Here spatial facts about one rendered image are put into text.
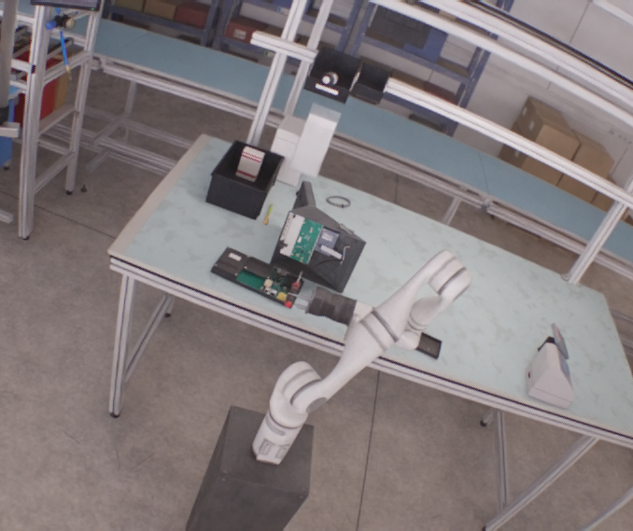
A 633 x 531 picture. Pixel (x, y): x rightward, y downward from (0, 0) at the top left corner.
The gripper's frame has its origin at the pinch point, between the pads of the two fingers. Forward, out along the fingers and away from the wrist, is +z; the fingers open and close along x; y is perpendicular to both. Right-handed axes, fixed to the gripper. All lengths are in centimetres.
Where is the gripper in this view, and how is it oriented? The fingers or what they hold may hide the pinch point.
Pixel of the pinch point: (288, 297)
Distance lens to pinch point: 158.6
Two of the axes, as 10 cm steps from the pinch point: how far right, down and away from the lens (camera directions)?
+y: 2.2, -5.4, 8.1
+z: -9.5, -3.2, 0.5
